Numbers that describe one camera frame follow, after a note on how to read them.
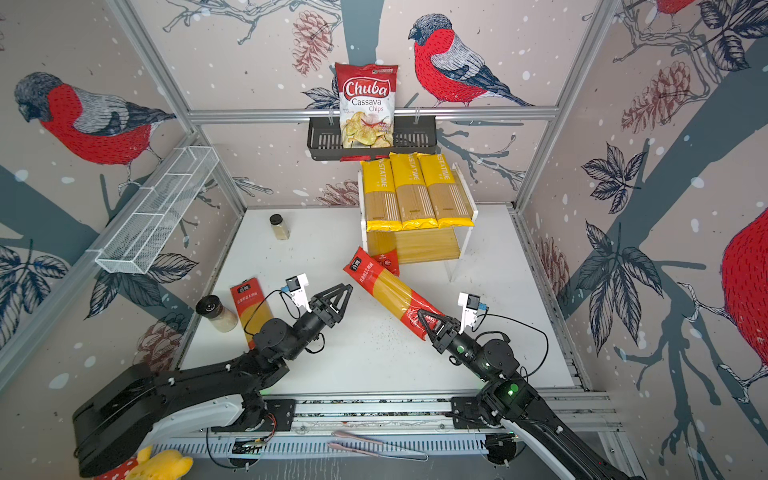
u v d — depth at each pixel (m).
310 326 0.66
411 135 0.95
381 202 0.74
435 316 0.68
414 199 0.75
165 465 0.63
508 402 0.57
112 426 0.41
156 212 0.78
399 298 0.71
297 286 0.67
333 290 0.74
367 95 0.84
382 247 0.87
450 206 0.73
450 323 0.65
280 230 1.07
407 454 0.69
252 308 0.92
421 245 0.89
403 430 0.73
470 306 0.65
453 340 0.63
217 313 0.81
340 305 0.67
